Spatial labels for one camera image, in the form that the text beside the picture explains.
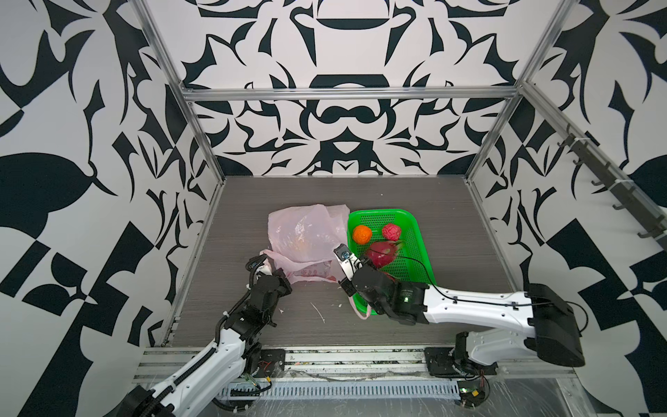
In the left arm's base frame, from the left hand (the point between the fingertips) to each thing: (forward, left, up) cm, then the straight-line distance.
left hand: (280, 265), depth 86 cm
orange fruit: (+11, -28, -1) cm, 30 cm away
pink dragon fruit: (+3, -33, +1) cm, 34 cm away
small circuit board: (-35, -53, -8) cm, 64 cm away
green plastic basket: (+2, -44, -7) cm, 45 cm away
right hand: (-4, -19, +12) cm, 23 cm away
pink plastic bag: (+4, -8, +8) cm, 12 cm away
